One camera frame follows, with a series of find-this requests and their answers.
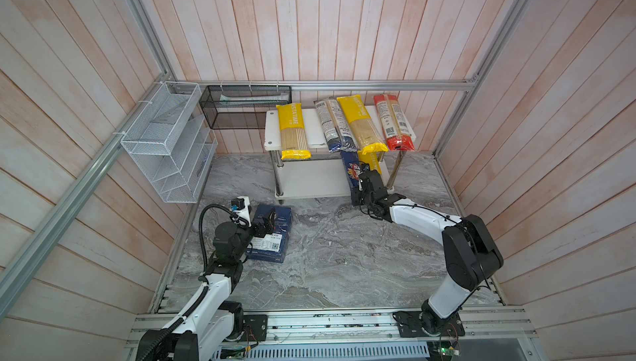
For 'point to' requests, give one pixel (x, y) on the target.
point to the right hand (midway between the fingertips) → (356, 187)
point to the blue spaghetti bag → (351, 166)
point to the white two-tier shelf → (324, 175)
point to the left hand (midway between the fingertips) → (263, 210)
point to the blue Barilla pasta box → (272, 247)
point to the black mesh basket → (241, 107)
